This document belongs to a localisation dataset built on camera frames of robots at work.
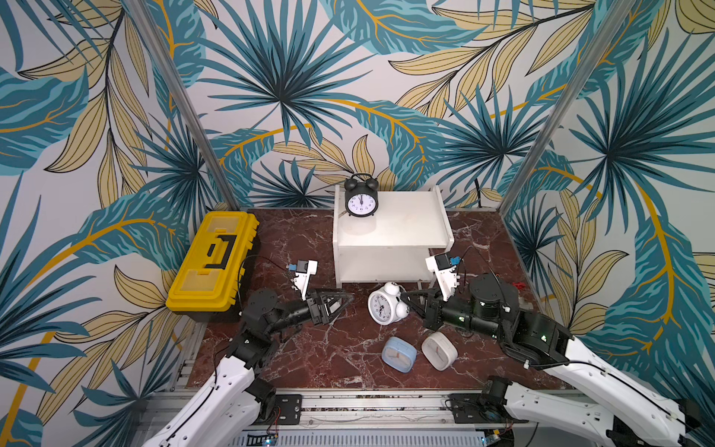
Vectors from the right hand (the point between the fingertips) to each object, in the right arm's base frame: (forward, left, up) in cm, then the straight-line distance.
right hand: (401, 297), depth 60 cm
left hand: (+2, +12, -5) cm, 13 cm away
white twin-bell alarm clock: (0, +3, -4) cm, 5 cm away
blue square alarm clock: (-4, -2, -26) cm, 27 cm away
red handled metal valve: (+17, -45, -27) cm, 55 cm away
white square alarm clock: (-4, -13, -25) cm, 29 cm away
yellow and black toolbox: (+17, +51, -14) cm, 56 cm away
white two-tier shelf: (+14, 0, 0) cm, 14 cm away
